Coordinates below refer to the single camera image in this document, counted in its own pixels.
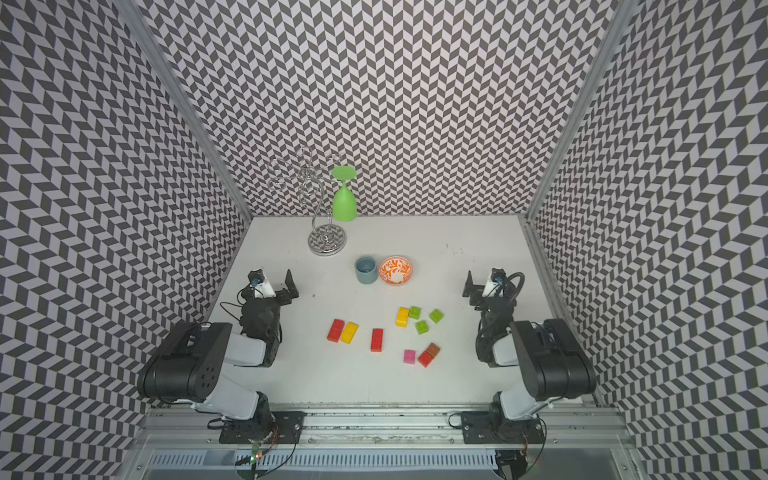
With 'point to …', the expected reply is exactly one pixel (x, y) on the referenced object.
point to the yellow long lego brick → (349, 332)
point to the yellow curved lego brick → (402, 317)
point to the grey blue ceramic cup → (366, 269)
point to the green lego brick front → (422, 327)
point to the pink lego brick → (409, 356)
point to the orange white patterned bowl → (396, 271)
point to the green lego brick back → (415, 312)
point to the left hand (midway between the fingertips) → (276, 275)
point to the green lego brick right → (436, 315)
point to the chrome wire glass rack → (323, 240)
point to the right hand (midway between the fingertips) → (485, 277)
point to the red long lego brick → (335, 330)
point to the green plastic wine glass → (344, 202)
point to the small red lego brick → (425, 359)
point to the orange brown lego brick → (433, 349)
